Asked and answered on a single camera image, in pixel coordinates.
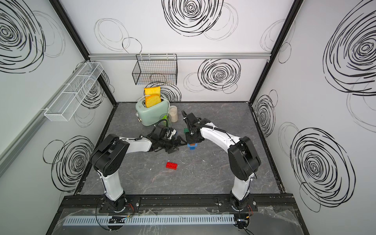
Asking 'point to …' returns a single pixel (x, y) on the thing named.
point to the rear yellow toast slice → (152, 90)
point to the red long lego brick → (172, 165)
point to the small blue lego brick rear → (176, 133)
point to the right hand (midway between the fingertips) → (191, 140)
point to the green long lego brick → (186, 130)
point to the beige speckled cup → (173, 111)
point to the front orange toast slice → (152, 100)
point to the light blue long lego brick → (192, 147)
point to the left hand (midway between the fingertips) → (183, 146)
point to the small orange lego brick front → (192, 144)
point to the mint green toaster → (153, 115)
